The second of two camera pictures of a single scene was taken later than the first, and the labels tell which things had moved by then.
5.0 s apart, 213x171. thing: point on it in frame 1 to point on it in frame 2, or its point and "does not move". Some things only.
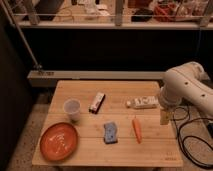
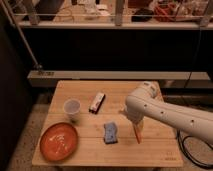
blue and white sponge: [110, 133] does not move
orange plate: [59, 141] does not move
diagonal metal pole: [36, 67] does not move
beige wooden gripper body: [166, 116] to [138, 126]
